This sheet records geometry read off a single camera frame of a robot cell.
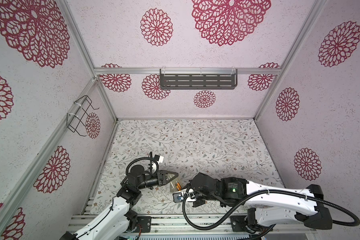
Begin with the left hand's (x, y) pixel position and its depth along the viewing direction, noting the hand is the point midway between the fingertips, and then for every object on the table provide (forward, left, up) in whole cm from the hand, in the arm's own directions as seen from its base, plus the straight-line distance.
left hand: (177, 178), depth 71 cm
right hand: (-5, -2, +3) cm, 6 cm away
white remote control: (-4, +2, -1) cm, 5 cm away
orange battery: (-4, 0, 0) cm, 4 cm away
